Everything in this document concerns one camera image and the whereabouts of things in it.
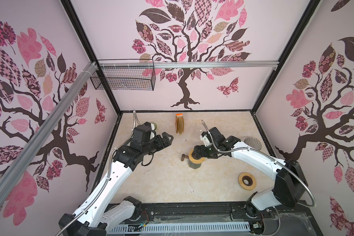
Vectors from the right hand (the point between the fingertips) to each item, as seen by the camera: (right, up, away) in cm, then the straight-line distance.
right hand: (198, 153), depth 82 cm
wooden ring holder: (-1, -5, -1) cm, 5 cm away
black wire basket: (-47, +49, +12) cm, 70 cm away
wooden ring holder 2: (+29, -17, +1) cm, 33 cm away
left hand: (-17, +7, -10) cm, 21 cm away
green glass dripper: (-28, +16, +19) cm, 37 cm away
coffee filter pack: (-11, +17, +21) cm, 29 cm away
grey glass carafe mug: (-3, -8, +5) cm, 10 cm away
